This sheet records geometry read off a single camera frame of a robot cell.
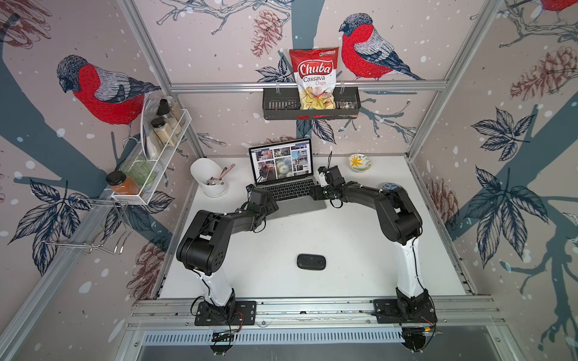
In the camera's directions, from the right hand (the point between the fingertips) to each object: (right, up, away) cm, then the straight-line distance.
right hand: (313, 192), depth 105 cm
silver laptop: (-14, +11, +2) cm, 18 cm away
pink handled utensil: (-41, +9, -5) cm, 42 cm away
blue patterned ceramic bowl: (+37, +3, -1) cm, 37 cm away
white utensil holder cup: (-51, +8, +1) cm, 51 cm away
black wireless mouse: (-2, -25, -22) cm, 33 cm away
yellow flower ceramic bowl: (+25, +15, +12) cm, 31 cm away
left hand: (-19, -3, -6) cm, 20 cm away
